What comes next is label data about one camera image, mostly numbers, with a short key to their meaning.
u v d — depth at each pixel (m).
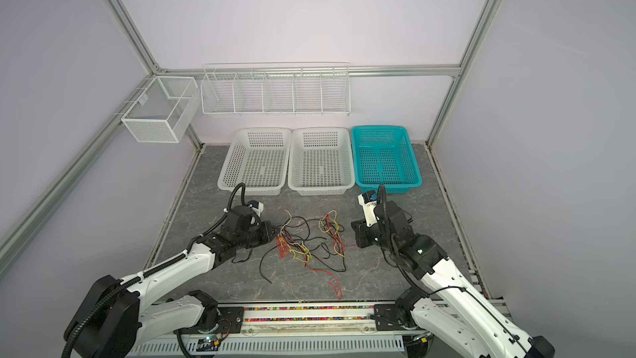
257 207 0.80
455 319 0.56
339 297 0.78
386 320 0.72
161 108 0.97
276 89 0.99
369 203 0.65
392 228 0.53
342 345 1.57
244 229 0.68
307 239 0.90
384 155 1.16
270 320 0.75
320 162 1.14
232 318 0.74
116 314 0.40
